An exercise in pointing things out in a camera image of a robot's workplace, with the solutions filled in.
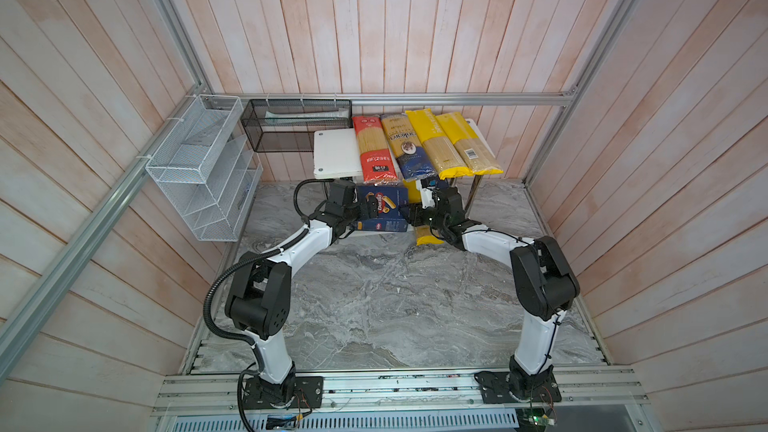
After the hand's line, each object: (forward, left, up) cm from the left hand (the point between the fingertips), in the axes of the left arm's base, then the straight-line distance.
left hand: (367, 206), depth 92 cm
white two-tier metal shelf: (+2, +8, +18) cm, 20 cm away
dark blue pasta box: (-4, -7, -1) cm, 8 cm away
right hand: (+1, -11, -1) cm, 11 cm away
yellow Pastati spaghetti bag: (-7, -18, -6) cm, 20 cm away
